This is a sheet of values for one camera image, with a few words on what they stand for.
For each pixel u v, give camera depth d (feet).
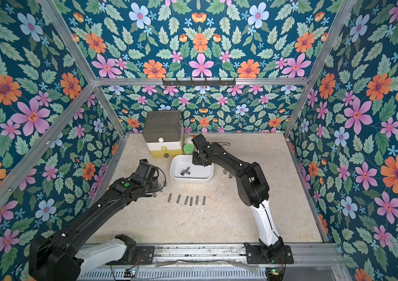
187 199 2.97
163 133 3.06
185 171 3.26
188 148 3.45
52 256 1.23
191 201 2.94
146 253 2.42
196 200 2.97
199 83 3.06
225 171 3.24
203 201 2.94
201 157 2.41
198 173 3.21
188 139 3.64
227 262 2.39
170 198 2.97
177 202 2.91
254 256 2.41
